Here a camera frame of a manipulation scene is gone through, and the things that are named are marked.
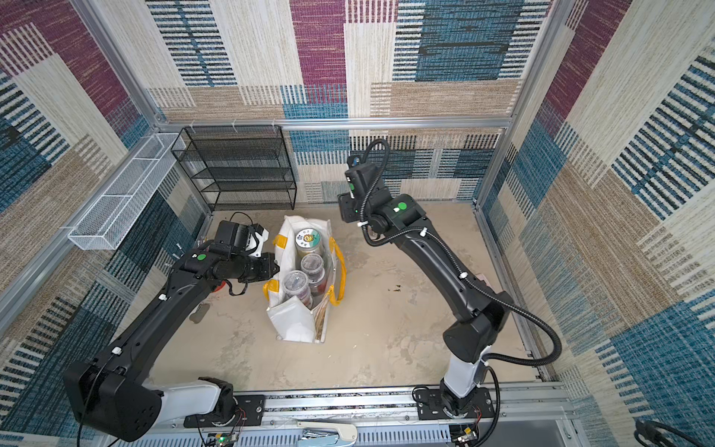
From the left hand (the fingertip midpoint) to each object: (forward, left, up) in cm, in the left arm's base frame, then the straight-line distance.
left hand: (281, 267), depth 79 cm
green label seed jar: (+11, -6, -2) cm, 13 cm away
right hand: (+10, -22, +14) cm, 28 cm away
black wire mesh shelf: (+47, +24, -1) cm, 53 cm away
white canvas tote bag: (-11, -3, -10) cm, 15 cm away
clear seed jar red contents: (+4, -8, -5) cm, 10 cm away
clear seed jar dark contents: (-6, -5, +1) cm, 8 cm away
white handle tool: (-37, -13, -17) cm, 43 cm away
